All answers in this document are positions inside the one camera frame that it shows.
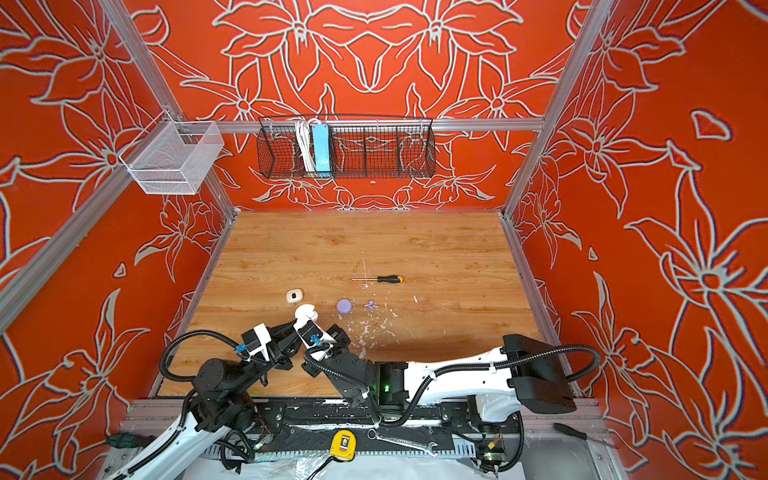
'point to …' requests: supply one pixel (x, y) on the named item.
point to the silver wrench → (372, 434)
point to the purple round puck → (344, 306)
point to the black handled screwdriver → (579, 434)
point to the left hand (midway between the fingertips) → (304, 323)
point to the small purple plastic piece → (371, 305)
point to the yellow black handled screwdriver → (383, 278)
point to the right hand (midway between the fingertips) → (297, 325)
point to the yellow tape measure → (343, 444)
